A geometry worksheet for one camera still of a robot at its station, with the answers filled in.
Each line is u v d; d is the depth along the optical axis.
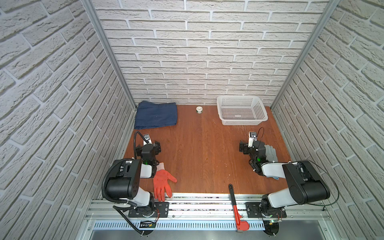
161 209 0.73
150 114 1.13
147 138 0.80
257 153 0.70
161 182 0.82
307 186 0.44
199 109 1.16
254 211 0.73
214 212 0.74
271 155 0.92
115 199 0.45
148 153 0.70
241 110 1.18
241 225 0.68
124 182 0.45
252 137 0.79
